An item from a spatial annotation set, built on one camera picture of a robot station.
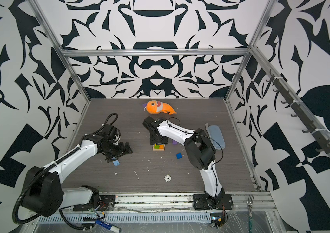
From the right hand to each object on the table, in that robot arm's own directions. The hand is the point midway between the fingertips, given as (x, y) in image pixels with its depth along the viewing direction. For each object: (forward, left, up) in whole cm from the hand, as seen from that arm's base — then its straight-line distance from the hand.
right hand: (157, 142), depth 91 cm
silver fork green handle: (-33, -48, -7) cm, 59 cm away
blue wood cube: (-6, -14, -6) cm, 16 cm away
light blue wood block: (-12, +24, -3) cm, 27 cm away
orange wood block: (-2, -3, -2) cm, 4 cm away
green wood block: (-2, 0, -2) cm, 3 cm away
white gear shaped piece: (-20, -6, -5) cm, 22 cm away
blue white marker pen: (-41, +21, -3) cm, 47 cm away
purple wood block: (-15, -10, +28) cm, 33 cm away
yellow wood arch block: (-4, +1, +5) cm, 6 cm away
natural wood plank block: (-3, -1, -3) cm, 4 cm away
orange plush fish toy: (+26, +3, +4) cm, 27 cm away
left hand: (-8, +17, +4) cm, 19 cm away
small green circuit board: (-39, -29, -7) cm, 49 cm away
